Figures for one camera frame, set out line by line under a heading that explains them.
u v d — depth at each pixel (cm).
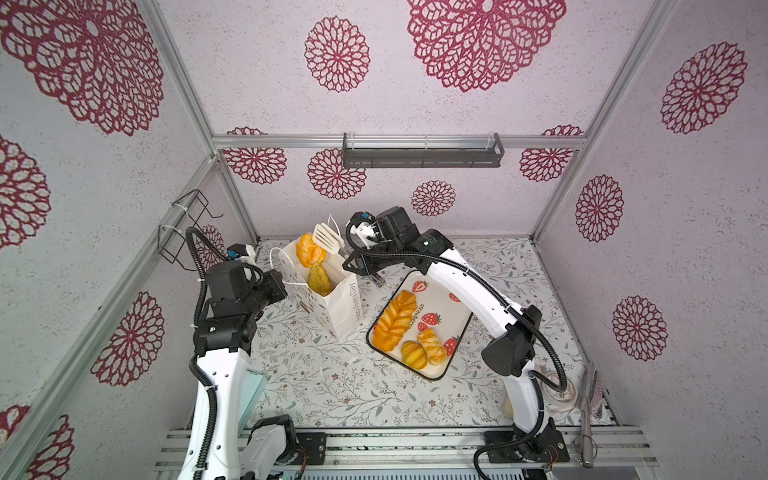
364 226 69
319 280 94
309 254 78
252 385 81
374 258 68
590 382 83
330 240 74
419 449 75
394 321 94
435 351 86
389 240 65
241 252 62
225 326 48
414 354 85
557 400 81
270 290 63
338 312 81
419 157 87
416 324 97
